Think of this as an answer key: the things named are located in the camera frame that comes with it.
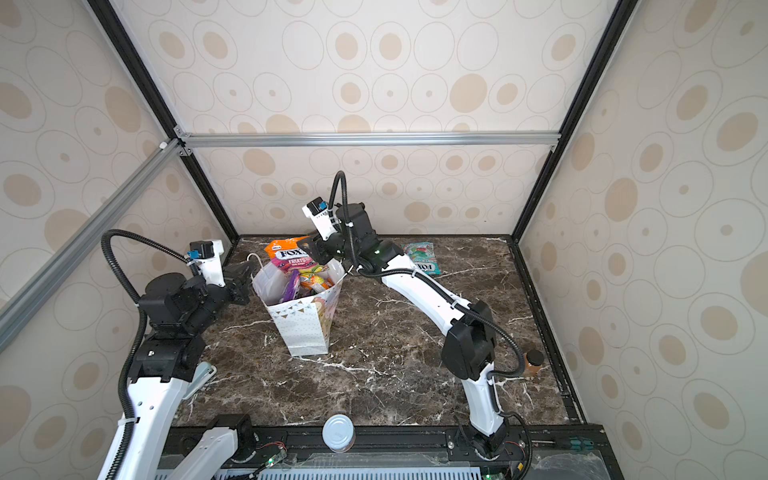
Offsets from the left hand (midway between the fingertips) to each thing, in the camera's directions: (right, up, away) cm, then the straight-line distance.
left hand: (257, 260), depth 65 cm
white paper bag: (+7, -16, +12) cm, 21 cm away
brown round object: (+67, -26, +13) cm, 73 cm away
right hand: (+8, +5, +10) cm, 13 cm away
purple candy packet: (+3, -7, +13) cm, 15 cm away
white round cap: (+17, -41, +6) cm, 45 cm away
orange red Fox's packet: (+3, +1, +11) cm, 12 cm away
